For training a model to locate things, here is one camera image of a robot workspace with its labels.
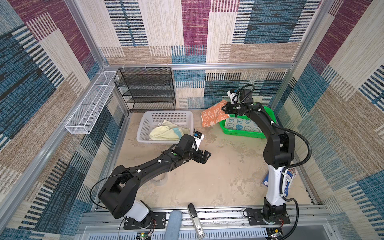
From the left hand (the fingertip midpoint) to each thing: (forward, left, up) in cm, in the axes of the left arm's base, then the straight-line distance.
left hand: (205, 149), depth 84 cm
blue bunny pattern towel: (+26, -29, -10) cm, 40 cm away
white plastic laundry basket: (+30, +36, -7) cm, 47 cm away
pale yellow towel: (+17, +23, -6) cm, 29 cm away
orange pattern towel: (+27, -8, -1) cm, 28 cm away
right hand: (+25, -13, +6) cm, 29 cm away
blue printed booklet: (-11, -46, -10) cm, 49 cm away
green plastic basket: (+15, -30, -7) cm, 34 cm away
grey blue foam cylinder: (-34, +16, -10) cm, 38 cm away
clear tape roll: (-13, +25, -9) cm, 29 cm away
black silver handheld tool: (-32, +6, -9) cm, 34 cm away
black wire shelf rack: (+47, +39, +6) cm, 61 cm away
